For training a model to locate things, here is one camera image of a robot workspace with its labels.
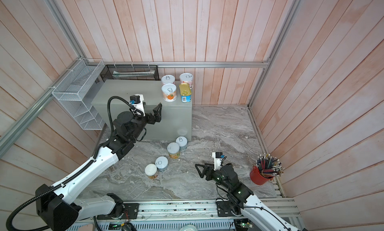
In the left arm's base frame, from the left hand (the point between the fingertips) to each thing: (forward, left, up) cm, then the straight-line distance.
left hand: (154, 106), depth 71 cm
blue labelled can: (-16, -1, -30) cm, 34 cm away
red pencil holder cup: (-20, -58, -26) cm, 67 cm away
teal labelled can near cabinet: (-2, -13, -31) cm, 33 cm away
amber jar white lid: (-21, +4, -29) cm, 36 cm away
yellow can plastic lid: (-7, -7, -29) cm, 30 cm away
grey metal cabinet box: (+5, -9, -18) cm, 21 cm away
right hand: (-18, -23, -27) cm, 40 cm away
